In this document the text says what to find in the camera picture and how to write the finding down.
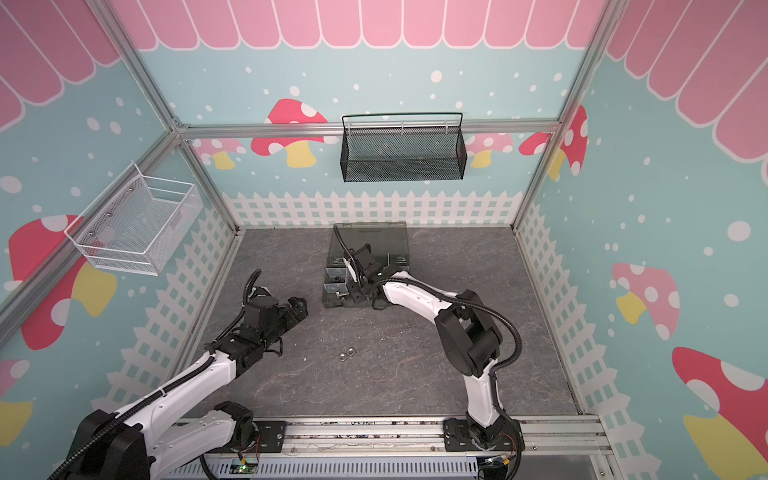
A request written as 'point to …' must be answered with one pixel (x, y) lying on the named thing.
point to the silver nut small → (351, 351)
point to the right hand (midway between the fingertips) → (356, 285)
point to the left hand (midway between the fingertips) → (297, 313)
